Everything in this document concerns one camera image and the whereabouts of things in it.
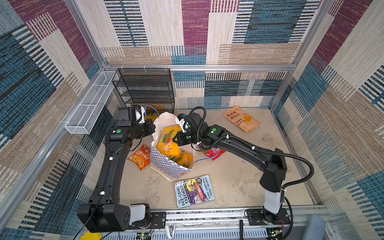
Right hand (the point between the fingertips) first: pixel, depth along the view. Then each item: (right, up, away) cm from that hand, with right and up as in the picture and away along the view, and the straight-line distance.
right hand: (174, 141), depth 75 cm
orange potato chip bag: (+44, +12, +35) cm, 58 cm away
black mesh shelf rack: (-23, +36, +33) cm, 54 cm away
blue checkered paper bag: (-5, -10, -3) cm, 12 cm away
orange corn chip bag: (-22, -11, +17) cm, 30 cm away
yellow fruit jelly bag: (-3, -2, +1) cm, 4 cm away
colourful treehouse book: (+9, -27, +5) cm, 29 cm away
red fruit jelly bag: (+21, -8, +17) cm, 28 cm away
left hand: (-9, +9, -1) cm, 13 cm away
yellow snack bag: (+5, -11, +10) cm, 16 cm away
